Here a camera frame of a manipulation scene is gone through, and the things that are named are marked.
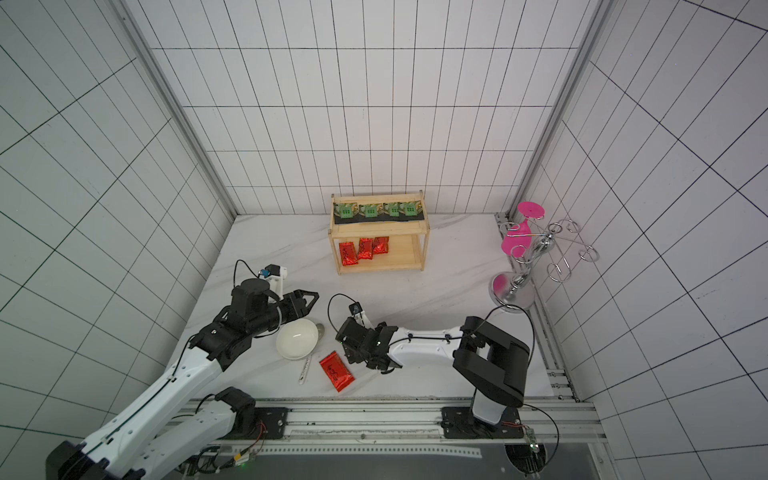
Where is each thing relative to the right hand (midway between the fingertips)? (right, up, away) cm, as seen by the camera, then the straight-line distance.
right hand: (354, 344), depth 86 cm
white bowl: (-17, +2, -1) cm, 17 cm away
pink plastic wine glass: (+49, +31, +2) cm, 58 cm away
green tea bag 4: (+16, +41, +7) cm, 44 cm away
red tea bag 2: (+2, +27, +18) cm, 33 cm away
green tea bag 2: (+4, +40, +7) cm, 41 cm away
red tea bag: (-4, +25, +18) cm, 31 cm away
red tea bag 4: (-4, -5, -6) cm, 9 cm away
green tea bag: (-4, +40, +7) cm, 41 cm away
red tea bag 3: (+8, +29, +19) cm, 35 cm away
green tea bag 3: (+11, +41, +8) cm, 43 cm away
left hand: (-11, +14, -8) cm, 19 cm away
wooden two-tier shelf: (+7, +33, +2) cm, 34 cm away
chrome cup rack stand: (+51, +14, +9) cm, 54 cm away
